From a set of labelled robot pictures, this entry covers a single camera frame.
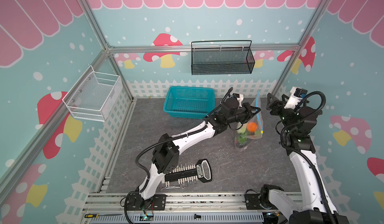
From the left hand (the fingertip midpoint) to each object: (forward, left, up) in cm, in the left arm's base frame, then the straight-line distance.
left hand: (263, 112), depth 70 cm
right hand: (+5, -4, +7) cm, 10 cm away
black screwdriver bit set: (-21, +36, -31) cm, 52 cm away
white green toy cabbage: (0, +6, -18) cm, 19 cm away
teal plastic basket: (+35, +38, -32) cm, 61 cm away
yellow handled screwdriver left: (-40, +78, -32) cm, 93 cm away
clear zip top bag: (-7, +7, -18) cm, 21 cm away
